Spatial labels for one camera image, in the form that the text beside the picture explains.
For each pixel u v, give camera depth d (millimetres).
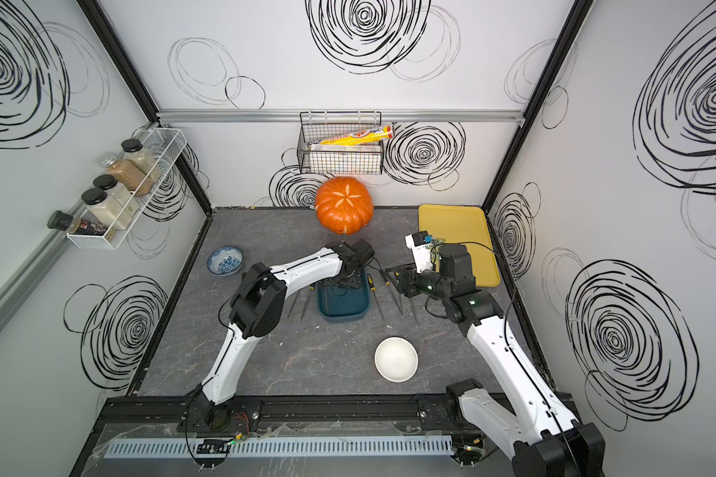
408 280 636
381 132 860
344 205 1041
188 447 680
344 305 868
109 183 666
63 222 597
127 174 721
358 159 867
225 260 1022
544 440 378
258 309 567
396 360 820
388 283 974
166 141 937
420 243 644
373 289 963
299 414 754
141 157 754
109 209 654
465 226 1161
